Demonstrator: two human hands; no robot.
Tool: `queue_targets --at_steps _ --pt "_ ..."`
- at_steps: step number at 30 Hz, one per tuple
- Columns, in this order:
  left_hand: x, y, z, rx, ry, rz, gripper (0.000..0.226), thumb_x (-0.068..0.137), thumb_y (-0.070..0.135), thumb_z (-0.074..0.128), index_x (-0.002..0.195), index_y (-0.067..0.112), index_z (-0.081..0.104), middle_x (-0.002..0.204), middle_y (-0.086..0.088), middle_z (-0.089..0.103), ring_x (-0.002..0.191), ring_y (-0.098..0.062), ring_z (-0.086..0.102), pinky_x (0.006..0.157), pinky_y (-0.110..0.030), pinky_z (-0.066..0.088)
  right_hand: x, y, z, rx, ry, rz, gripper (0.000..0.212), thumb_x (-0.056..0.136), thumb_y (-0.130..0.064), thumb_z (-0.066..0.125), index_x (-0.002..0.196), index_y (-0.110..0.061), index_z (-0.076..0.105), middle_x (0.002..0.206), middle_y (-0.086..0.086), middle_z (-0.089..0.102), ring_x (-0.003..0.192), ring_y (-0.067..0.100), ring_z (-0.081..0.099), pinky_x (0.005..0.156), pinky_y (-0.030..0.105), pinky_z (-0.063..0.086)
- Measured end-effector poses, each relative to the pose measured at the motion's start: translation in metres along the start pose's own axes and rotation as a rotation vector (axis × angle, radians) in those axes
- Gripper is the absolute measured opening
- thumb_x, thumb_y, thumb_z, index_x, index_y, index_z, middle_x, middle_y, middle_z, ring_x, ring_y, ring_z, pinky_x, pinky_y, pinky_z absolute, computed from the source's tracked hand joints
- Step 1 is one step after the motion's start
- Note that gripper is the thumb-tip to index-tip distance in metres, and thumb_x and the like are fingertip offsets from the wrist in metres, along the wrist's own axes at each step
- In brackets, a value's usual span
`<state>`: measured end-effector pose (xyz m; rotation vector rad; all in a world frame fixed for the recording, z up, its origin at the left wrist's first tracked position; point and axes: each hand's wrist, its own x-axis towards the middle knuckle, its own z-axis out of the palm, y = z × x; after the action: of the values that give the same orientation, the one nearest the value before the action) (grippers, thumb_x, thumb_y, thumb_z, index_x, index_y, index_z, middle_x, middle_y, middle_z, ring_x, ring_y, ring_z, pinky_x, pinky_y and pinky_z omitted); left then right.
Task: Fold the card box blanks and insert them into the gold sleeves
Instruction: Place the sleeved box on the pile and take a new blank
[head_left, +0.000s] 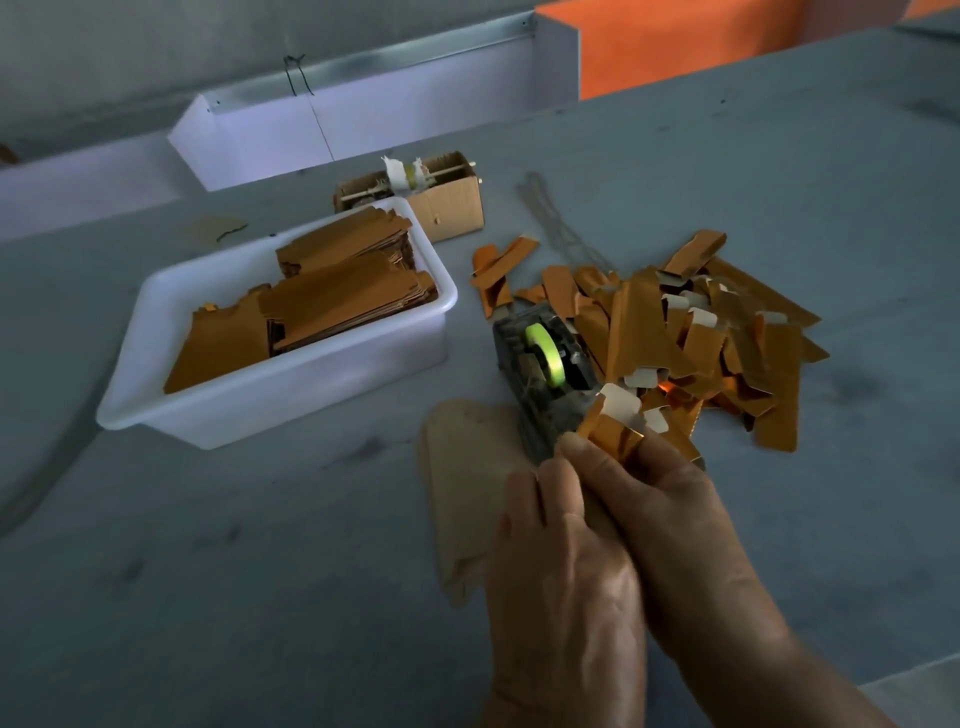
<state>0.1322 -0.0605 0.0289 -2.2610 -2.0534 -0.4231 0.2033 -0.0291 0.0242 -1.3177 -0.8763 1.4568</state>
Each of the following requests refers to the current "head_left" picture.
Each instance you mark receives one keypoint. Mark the pile of beige blanks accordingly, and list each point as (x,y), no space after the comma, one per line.
(465,480)

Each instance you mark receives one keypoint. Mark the green tape roll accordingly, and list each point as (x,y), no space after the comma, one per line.
(546,353)

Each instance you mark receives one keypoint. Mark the small brown object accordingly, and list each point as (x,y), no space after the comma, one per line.
(8,153)

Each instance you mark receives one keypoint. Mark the person's left hand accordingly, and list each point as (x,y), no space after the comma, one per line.
(563,600)

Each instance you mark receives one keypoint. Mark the small cardboard box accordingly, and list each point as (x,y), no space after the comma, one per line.
(458,207)

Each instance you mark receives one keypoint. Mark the gold cartons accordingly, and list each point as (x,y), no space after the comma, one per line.
(353,293)

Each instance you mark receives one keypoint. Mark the pile of gold boxes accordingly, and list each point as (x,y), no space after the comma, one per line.
(660,323)

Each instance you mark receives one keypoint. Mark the orange tray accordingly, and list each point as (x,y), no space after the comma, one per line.
(705,42)

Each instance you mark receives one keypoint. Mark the black tape dispenser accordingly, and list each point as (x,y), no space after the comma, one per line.
(525,390)

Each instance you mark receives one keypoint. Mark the long white tray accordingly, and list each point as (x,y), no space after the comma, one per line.
(450,87)
(83,188)

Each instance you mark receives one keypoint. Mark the person's right forearm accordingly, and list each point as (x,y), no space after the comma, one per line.
(780,683)

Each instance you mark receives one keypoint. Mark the person's right hand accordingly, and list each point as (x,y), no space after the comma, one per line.
(683,540)

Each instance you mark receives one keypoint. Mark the white plastic bin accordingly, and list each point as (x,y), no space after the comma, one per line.
(270,398)

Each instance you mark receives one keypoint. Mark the gold box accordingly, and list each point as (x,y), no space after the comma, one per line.
(608,438)

